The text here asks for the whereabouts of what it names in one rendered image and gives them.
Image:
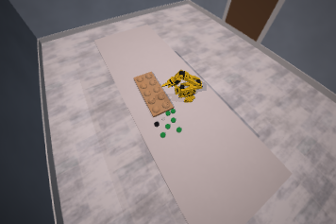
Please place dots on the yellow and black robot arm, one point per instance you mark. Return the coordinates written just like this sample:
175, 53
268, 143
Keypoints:
192, 81

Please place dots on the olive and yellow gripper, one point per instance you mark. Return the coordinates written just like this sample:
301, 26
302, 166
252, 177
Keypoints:
171, 83

